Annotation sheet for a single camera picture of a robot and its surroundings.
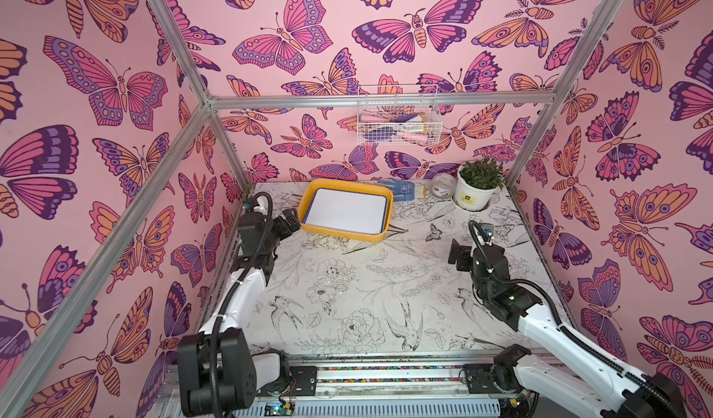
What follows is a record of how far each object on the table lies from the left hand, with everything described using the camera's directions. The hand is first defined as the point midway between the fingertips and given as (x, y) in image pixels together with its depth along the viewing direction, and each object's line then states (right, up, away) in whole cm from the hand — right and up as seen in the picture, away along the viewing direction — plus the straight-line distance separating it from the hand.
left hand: (287, 213), depth 85 cm
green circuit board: (+1, -51, -13) cm, 53 cm away
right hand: (+55, -8, -5) cm, 56 cm away
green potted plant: (+67, +14, +14) cm, 70 cm away
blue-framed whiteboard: (+19, +1, +22) cm, 29 cm away
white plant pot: (+64, +6, +20) cm, 68 cm away
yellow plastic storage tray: (+18, +12, +32) cm, 39 cm away
